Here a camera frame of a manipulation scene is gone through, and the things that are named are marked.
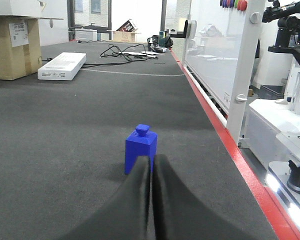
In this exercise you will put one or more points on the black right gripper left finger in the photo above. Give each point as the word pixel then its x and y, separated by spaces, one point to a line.
pixel 130 200

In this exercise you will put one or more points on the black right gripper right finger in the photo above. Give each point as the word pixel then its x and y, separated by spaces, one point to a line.
pixel 175 205

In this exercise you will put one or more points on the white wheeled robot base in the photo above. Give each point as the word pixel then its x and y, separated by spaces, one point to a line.
pixel 267 125

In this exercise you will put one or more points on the conveyor dark grey belt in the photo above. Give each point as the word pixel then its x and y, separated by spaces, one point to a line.
pixel 90 120

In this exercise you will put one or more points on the white papers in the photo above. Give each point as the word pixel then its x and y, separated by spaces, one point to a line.
pixel 150 53

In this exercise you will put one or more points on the dark grey crate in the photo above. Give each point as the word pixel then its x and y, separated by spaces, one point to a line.
pixel 271 92

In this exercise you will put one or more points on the flat white carton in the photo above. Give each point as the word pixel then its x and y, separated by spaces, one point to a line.
pixel 62 66

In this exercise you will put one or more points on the small open cardboard box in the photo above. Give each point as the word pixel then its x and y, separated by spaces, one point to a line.
pixel 125 35

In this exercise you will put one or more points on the white boxy device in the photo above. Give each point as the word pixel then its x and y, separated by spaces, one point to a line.
pixel 86 35

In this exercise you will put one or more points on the large brown cardboard box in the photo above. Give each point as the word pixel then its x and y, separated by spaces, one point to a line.
pixel 5 50

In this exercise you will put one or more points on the red round magnet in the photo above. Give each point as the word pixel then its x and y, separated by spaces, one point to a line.
pixel 242 3

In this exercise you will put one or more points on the whiteboard with white frame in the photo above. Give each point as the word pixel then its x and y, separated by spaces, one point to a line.
pixel 212 62

